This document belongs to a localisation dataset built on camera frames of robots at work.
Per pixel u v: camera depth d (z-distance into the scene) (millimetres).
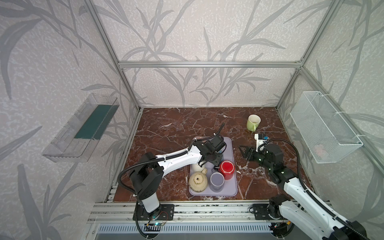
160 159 469
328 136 626
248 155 707
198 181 753
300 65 940
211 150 640
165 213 723
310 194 487
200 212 753
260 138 708
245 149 738
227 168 808
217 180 757
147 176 441
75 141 639
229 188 812
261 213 729
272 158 604
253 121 1015
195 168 807
